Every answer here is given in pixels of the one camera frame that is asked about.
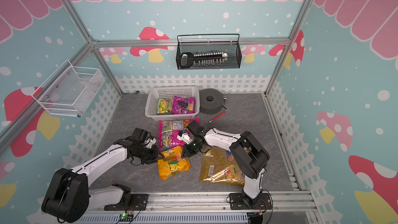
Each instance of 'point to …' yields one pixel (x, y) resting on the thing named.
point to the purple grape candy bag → (183, 104)
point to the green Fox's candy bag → (164, 106)
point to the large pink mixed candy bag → (169, 130)
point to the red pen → (222, 113)
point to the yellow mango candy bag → (172, 163)
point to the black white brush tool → (187, 59)
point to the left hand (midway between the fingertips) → (162, 160)
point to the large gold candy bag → (218, 166)
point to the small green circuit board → (126, 217)
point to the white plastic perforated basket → (156, 93)
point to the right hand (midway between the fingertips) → (183, 156)
